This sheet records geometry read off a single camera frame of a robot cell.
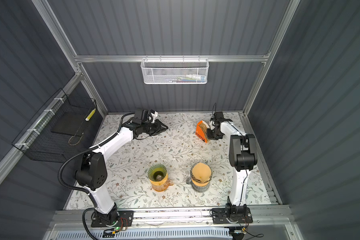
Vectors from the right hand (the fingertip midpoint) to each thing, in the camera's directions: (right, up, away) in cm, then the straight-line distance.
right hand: (212, 137), depth 102 cm
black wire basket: (-80, +6, -29) cm, 85 cm away
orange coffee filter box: (-7, +5, -3) cm, 9 cm away
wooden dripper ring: (-32, -21, -27) cm, 47 cm away
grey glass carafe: (-11, -27, -22) cm, 36 cm away
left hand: (-29, +7, -14) cm, 33 cm away
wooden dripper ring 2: (-12, -21, -28) cm, 37 cm away
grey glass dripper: (-13, -19, -31) cm, 38 cm away
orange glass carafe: (-31, -27, -19) cm, 46 cm away
